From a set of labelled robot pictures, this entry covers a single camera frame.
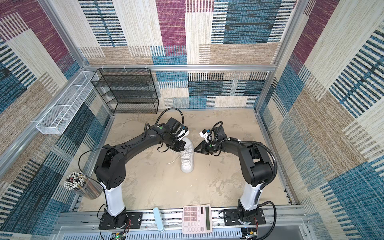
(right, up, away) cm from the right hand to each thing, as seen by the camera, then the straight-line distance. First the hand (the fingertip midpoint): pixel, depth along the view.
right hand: (195, 151), depth 90 cm
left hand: (-6, +3, -2) cm, 7 cm away
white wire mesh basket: (-66, +19, -19) cm, 71 cm away
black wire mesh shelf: (-49, +41, +19) cm, 66 cm away
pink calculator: (0, -29, -18) cm, 34 cm away
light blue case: (-18, -29, -19) cm, 38 cm away
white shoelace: (-11, -4, +3) cm, 12 cm away
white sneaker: (-5, -3, +1) cm, 6 cm away
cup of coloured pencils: (-53, -10, -22) cm, 58 cm away
